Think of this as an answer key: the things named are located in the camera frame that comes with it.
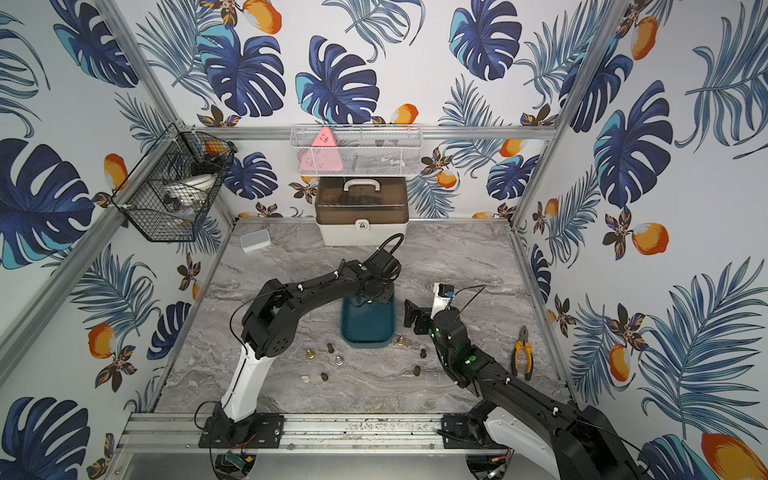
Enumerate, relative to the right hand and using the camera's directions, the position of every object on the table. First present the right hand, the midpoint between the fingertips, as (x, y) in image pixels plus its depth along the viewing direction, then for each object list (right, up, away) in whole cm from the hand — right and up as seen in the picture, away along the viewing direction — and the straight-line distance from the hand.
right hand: (422, 300), depth 83 cm
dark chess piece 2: (-27, -21, -1) cm, 34 cm away
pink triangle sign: (-29, +42, +6) cm, 52 cm away
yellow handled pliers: (+30, -13, +5) cm, 33 cm away
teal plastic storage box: (-16, -9, +9) cm, 20 cm away
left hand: (-11, +2, +14) cm, 17 cm away
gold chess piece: (-32, -16, +3) cm, 36 cm away
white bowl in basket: (-61, +31, -3) cm, 68 cm away
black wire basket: (-73, +29, +2) cm, 78 cm away
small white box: (-60, +18, +30) cm, 69 cm away
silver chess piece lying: (-32, -21, -1) cm, 39 cm away
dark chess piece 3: (-2, -19, -1) cm, 19 cm away
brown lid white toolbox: (-19, +28, +16) cm, 37 cm away
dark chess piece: (-26, -15, +4) cm, 31 cm away
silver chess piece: (-23, -17, +2) cm, 29 cm away
